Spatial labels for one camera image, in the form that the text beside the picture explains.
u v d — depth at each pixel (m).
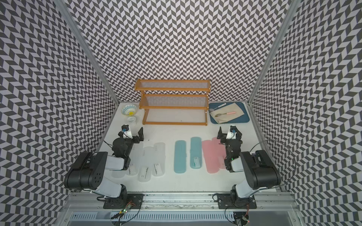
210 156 0.89
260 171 0.45
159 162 0.86
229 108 1.10
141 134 0.87
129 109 1.12
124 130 0.75
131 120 1.02
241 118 1.05
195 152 0.92
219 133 0.81
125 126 0.75
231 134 0.77
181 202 0.74
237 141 0.70
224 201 0.73
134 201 0.73
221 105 1.11
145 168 0.83
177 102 1.23
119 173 0.82
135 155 0.88
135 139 0.81
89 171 0.45
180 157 0.89
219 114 1.08
